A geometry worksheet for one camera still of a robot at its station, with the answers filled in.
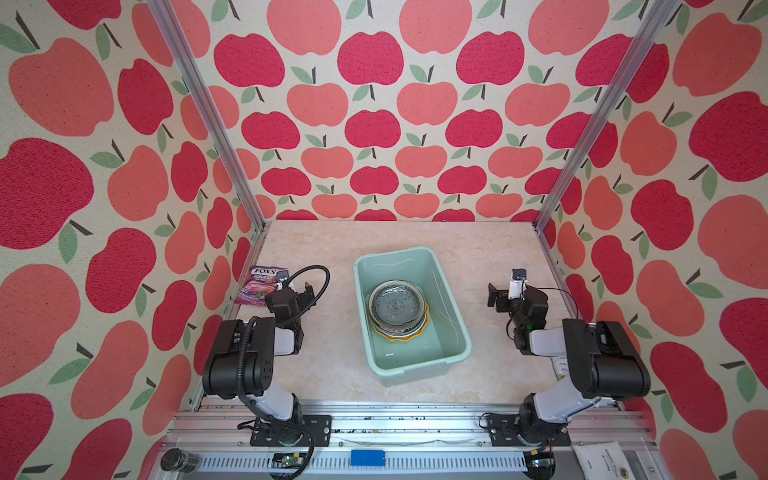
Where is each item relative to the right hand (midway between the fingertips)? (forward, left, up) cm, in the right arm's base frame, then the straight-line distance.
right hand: (514, 284), depth 94 cm
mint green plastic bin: (-23, +26, -8) cm, 36 cm away
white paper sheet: (-44, -15, -6) cm, 47 cm away
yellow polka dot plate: (-20, +34, -5) cm, 40 cm away
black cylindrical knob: (-55, +81, +3) cm, 98 cm away
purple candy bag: (-5, +85, -4) cm, 85 cm away
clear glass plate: (-11, +37, -3) cm, 38 cm away
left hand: (-8, +70, 0) cm, 70 cm away
